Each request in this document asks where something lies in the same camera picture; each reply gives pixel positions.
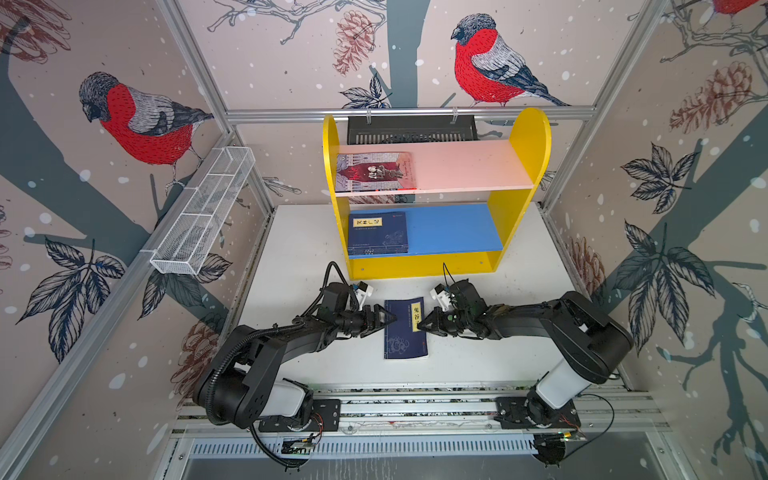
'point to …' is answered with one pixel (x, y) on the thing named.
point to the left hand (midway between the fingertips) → (390, 324)
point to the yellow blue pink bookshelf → (466, 198)
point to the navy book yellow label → (377, 233)
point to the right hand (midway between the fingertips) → (418, 330)
